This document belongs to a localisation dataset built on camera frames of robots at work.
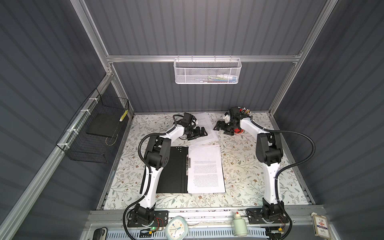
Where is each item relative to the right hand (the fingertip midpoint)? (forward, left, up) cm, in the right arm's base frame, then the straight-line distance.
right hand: (220, 130), depth 104 cm
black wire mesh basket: (-23, +67, +26) cm, 75 cm away
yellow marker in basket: (-4, +57, +23) cm, 61 cm away
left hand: (-3, +13, -1) cm, 13 cm away
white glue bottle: (-56, -3, +3) cm, 56 cm away
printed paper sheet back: (-28, +11, -3) cm, 30 cm away
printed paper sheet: (+14, +12, -4) cm, 19 cm away
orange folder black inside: (-31, +30, -6) cm, 44 cm away
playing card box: (-56, -42, -3) cm, 70 cm away
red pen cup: (-11, -8, +13) cm, 19 cm away
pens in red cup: (+10, -17, +10) cm, 22 cm away
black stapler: (-59, +60, +1) cm, 84 cm away
